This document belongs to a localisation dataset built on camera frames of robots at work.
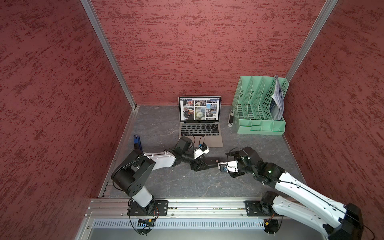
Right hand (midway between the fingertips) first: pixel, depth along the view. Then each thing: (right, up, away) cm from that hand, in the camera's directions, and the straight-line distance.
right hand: (228, 160), depth 79 cm
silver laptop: (-14, +22, +30) cm, 40 cm away
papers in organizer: (+37, +31, +18) cm, 52 cm away
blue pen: (-55, +5, +15) cm, 58 cm away
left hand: (-12, -4, +4) cm, 13 cm away
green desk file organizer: (+29, +34, +43) cm, 62 cm away
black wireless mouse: (-9, 0, -3) cm, 10 cm away
